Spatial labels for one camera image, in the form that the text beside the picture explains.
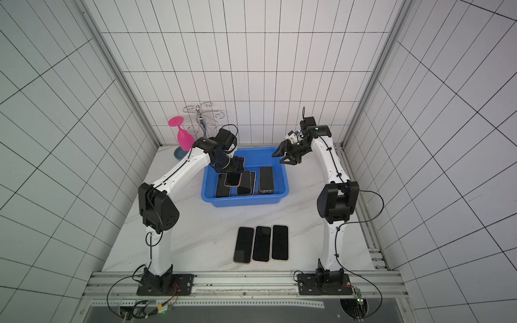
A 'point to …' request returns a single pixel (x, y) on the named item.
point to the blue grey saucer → (180, 153)
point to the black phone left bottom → (222, 190)
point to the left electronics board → (164, 309)
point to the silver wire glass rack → (204, 114)
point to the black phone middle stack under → (253, 178)
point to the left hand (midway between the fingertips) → (233, 173)
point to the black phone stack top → (245, 188)
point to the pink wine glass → (185, 138)
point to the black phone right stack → (266, 185)
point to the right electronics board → (359, 296)
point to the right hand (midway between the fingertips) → (268, 156)
